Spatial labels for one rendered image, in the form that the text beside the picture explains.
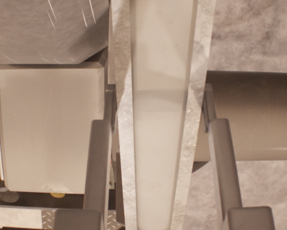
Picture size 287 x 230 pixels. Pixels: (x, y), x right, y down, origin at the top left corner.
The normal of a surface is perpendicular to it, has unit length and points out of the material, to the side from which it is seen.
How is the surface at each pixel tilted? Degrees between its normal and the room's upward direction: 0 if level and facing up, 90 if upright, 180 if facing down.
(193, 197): 0
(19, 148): 22
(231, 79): 90
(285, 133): 18
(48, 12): 50
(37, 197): 90
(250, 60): 0
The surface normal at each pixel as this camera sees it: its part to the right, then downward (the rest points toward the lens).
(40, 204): 0.01, -0.78
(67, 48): 0.54, 0.84
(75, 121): 0.00, 0.29
